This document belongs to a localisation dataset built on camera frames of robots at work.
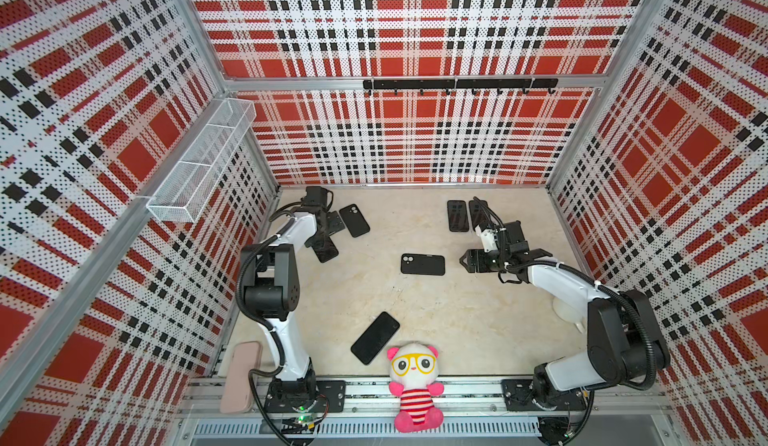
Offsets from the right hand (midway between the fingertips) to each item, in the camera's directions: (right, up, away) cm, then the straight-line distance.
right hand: (473, 261), depth 90 cm
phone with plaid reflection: (-50, +2, +16) cm, 52 cm away
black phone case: (0, +14, +24) cm, 28 cm away
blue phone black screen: (-29, -21, -6) cm, 37 cm away
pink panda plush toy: (-19, -23, -18) cm, 35 cm away
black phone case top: (-40, +12, +23) cm, 48 cm away
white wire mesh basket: (-89, +22, +3) cm, 92 cm away
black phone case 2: (-15, -3, +10) cm, 18 cm away
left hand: (-46, +8, +9) cm, 48 cm away
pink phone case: (-63, -31, -17) cm, 72 cm away
